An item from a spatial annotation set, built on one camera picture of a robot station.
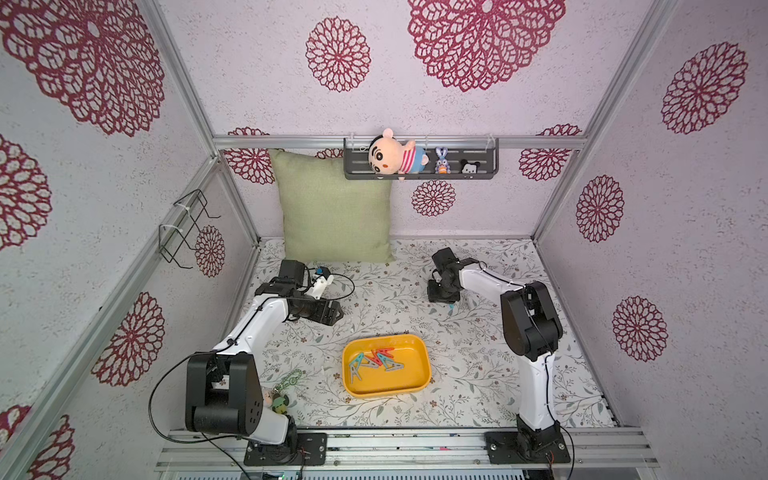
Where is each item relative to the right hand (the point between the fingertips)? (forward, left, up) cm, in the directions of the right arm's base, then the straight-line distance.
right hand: (431, 293), depth 102 cm
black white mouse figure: (+25, -10, +32) cm, 42 cm away
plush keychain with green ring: (-36, +44, +1) cm, 57 cm away
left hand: (-13, +32, +9) cm, 36 cm away
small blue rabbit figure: (+24, -2, +34) cm, 42 cm away
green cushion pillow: (+17, +35, +19) cm, 43 cm away
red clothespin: (-21, +15, -1) cm, 26 cm away
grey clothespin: (-27, +24, 0) cm, 36 cm away
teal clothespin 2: (-24, +16, 0) cm, 28 cm away
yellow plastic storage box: (-20, +8, -2) cm, 21 cm away
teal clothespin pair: (-4, -6, -2) cm, 8 cm away
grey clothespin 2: (-25, +13, -1) cm, 28 cm away
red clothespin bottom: (-23, +18, 0) cm, 30 cm away
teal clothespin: (-24, +23, 0) cm, 33 cm away
